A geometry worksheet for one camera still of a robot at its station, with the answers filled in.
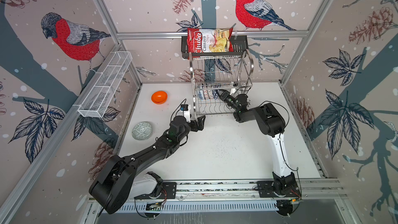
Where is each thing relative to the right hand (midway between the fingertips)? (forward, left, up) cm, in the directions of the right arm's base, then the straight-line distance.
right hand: (213, 92), depth 97 cm
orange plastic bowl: (+3, +38, -8) cm, 39 cm away
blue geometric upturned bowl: (-1, +5, -1) cm, 5 cm away
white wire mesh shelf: (-24, +55, +18) cm, 63 cm away
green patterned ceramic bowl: (-23, +43, -11) cm, 50 cm away
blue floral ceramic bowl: (-2, +8, -2) cm, 8 cm away
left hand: (-20, +8, +3) cm, 22 cm away
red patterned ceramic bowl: (+1, -1, -1) cm, 2 cm away
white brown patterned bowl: (0, +2, -1) cm, 2 cm away
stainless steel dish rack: (+28, +2, -9) cm, 30 cm away
